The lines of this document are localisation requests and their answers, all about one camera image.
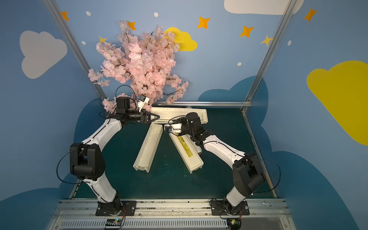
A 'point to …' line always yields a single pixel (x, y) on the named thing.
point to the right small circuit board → (234, 224)
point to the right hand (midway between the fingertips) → (178, 116)
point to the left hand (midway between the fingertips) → (159, 114)
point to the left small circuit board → (113, 222)
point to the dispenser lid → (166, 115)
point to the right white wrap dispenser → (190, 158)
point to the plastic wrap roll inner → (198, 149)
